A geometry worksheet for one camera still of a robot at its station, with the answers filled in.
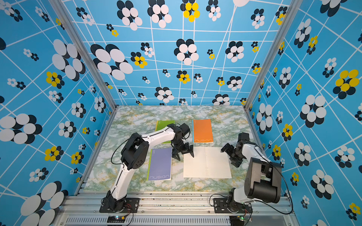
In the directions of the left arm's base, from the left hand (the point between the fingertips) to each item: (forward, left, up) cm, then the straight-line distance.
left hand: (191, 156), depth 89 cm
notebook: (-3, -11, -3) cm, 12 cm away
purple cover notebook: (-4, +20, -3) cm, 20 cm away
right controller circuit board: (-33, -23, -4) cm, 40 cm away
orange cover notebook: (+22, -9, -3) cm, 24 cm away
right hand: (+2, -24, -1) cm, 25 cm away
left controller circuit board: (-32, +40, -5) cm, 51 cm away
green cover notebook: (+28, +21, -2) cm, 36 cm away
